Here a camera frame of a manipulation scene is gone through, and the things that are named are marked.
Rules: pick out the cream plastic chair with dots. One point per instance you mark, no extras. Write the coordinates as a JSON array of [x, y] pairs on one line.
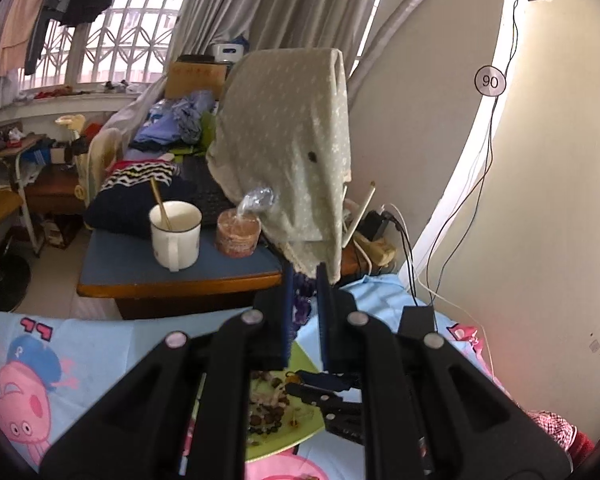
[[100, 165]]

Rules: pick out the biscuits in clear bag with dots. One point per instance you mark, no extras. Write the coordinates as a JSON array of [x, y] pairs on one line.
[[237, 232]]

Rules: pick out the black white zigzag sweater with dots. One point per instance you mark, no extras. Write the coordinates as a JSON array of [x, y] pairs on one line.
[[140, 175]]

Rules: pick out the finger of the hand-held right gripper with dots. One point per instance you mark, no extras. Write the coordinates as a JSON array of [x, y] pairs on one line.
[[330, 410], [322, 381]]

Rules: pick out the pink patterned cloth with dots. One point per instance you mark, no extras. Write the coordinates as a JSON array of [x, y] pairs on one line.
[[550, 425]]

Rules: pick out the cardboard box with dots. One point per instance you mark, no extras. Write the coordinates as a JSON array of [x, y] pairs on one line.
[[195, 80]]

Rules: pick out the white enamel mug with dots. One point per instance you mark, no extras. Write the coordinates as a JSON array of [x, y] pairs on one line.
[[175, 237]]

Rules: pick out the pink hanging garment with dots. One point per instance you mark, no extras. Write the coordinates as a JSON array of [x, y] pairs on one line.
[[22, 15]]

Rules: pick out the green plate with food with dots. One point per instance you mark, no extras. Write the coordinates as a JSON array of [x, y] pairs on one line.
[[307, 360]]

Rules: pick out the beige power strip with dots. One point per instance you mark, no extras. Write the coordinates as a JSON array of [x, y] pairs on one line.
[[375, 249]]

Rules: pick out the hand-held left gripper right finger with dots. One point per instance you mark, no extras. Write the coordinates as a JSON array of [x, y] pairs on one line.
[[322, 320]]

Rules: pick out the small school desk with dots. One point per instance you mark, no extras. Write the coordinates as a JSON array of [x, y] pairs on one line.
[[10, 147]]

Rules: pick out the pile of blue clothes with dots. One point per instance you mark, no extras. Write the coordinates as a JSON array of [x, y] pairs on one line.
[[175, 120]]

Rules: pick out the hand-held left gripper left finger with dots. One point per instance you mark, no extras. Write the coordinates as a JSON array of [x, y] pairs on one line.
[[286, 320]]

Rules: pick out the white tissue box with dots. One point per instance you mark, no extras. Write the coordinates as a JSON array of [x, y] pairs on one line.
[[229, 52]]

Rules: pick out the wooden chopsticks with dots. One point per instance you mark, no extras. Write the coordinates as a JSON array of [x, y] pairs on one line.
[[161, 205]]

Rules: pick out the grey curtain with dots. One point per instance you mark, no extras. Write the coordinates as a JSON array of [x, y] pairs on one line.
[[280, 5]]

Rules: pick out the round white wall sticker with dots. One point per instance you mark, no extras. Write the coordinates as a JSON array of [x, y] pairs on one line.
[[490, 80]]

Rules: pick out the wooden desk with blue top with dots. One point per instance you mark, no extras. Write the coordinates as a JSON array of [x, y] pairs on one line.
[[130, 270]]

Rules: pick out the white window grille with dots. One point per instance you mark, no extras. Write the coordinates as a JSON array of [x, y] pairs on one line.
[[125, 45]]

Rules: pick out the yellow toy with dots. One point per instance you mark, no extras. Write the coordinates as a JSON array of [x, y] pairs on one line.
[[71, 124]]

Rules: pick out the black charger adapter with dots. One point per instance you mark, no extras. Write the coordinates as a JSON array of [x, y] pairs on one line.
[[377, 222]]

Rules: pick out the white router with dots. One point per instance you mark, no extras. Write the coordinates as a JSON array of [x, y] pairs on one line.
[[357, 220]]

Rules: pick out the dark navy garment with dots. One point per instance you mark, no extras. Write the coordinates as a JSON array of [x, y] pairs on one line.
[[125, 210]]

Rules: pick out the black power adapter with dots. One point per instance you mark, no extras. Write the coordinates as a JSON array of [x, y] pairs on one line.
[[416, 320]]

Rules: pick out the blue pig print blanket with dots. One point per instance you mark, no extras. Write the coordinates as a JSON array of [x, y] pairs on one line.
[[105, 350]]

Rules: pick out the beige dotted cloth cover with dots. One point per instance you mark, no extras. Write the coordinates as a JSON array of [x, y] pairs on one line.
[[290, 150]]

